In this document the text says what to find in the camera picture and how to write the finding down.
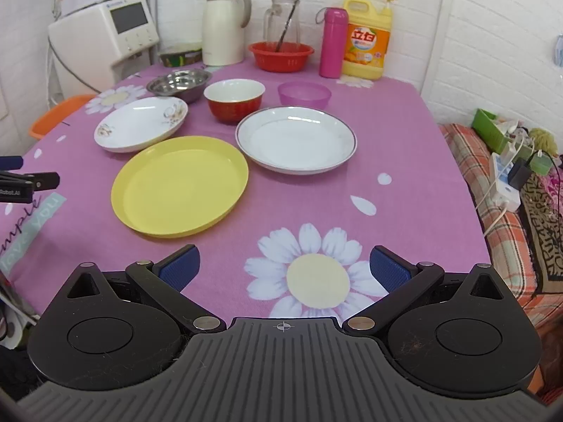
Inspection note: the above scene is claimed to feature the white blue-rimmed plate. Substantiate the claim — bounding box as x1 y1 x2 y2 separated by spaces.
235 106 358 175

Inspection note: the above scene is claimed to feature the stainless steel bowl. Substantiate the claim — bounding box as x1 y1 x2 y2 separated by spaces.
146 69 212 104

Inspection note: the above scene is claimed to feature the orange plastic basin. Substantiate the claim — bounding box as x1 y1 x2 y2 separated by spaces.
29 94 94 140

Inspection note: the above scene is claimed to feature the dark stirring stick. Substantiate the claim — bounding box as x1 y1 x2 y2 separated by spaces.
276 0 300 52

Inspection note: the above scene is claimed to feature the white water dispenser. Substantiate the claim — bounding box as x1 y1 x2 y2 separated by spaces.
48 0 159 99

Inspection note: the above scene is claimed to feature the plaid orange cloth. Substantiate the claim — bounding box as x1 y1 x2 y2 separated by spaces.
440 124 562 328

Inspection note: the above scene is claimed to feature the pink thermos bottle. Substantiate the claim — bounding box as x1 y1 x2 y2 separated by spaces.
315 7 348 79

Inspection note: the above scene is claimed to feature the white floral plate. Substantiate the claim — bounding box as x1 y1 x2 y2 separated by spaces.
94 97 189 153

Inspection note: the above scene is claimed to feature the yellow detergent bottle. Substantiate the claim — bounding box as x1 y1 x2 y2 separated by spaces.
343 0 396 80

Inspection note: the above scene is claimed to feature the white power strip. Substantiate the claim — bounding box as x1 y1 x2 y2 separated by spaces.
488 153 521 212

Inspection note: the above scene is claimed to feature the glass carafe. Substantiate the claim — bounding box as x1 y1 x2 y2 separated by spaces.
263 0 301 46

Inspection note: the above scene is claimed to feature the white thermos jug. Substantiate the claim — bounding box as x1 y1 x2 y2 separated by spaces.
202 0 252 67

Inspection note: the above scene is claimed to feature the green plastic box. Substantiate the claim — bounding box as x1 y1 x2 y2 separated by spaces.
472 109 529 154

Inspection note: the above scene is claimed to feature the red plastic basket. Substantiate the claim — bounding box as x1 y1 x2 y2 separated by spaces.
248 42 314 73

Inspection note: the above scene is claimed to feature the yellow plastic plate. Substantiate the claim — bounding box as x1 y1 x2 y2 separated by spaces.
111 136 249 239

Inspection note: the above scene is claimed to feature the purple plastic bowl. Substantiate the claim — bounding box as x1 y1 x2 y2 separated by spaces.
278 81 332 110

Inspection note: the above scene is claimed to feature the pink floral tablecloth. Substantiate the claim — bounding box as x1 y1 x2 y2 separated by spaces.
1 78 488 321

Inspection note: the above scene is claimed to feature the red white ceramic bowl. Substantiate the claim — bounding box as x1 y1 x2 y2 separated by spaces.
203 78 265 125

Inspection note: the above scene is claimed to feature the green instant noodle bowl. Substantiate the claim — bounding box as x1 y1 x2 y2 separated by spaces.
158 42 202 68

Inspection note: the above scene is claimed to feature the black charger adapter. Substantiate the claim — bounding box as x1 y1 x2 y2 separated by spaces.
508 158 532 191

